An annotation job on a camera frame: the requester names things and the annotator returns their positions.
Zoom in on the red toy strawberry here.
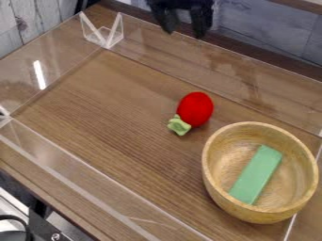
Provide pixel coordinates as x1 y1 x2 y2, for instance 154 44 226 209
167 92 214 137

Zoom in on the clear acrylic enclosure wall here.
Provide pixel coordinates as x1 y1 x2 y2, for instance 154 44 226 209
0 10 322 241

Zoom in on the green rectangular block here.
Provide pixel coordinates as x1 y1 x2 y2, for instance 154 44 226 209
229 145 284 204

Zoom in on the black cable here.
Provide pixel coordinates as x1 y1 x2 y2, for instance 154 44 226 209
0 214 32 241

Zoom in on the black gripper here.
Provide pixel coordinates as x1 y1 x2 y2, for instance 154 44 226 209
146 0 214 39

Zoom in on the light wooden bowl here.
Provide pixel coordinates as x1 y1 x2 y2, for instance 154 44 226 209
202 121 320 224

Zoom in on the black metal bracket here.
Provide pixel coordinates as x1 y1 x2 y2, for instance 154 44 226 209
30 210 72 241

